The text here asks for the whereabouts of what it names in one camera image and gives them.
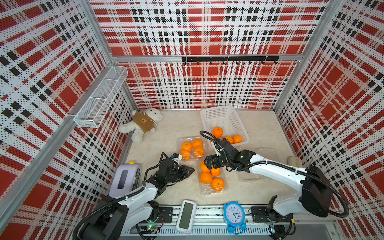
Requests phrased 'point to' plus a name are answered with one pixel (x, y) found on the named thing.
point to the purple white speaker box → (124, 179)
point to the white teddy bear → (142, 122)
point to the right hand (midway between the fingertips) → (213, 160)
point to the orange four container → (237, 139)
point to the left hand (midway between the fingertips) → (195, 169)
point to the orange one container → (217, 132)
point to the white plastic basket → (226, 118)
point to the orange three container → (229, 139)
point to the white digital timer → (186, 218)
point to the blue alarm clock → (234, 216)
